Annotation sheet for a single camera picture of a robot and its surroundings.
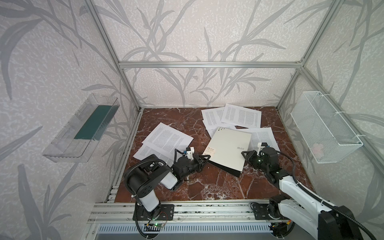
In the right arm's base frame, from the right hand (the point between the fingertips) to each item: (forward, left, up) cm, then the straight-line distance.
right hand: (241, 148), depth 85 cm
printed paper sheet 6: (+17, -22, -12) cm, 30 cm away
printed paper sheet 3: (+28, +15, -11) cm, 34 cm away
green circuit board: (-36, +47, -12) cm, 60 cm away
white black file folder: (-1, +9, -2) cm, 10 cm away
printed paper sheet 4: (+35, -6, -11) cm, 37 cm away
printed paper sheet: (+13, +46, -10) cm, 49 cm away
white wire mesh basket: (-6, -32, +22) cm, 40 cm away
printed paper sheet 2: (+4, +60, -10) cm, 61 cm away
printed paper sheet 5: (+40, +11, -11) cm, 43 cm away
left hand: (-5, +16, +2) cm, 17 cm away
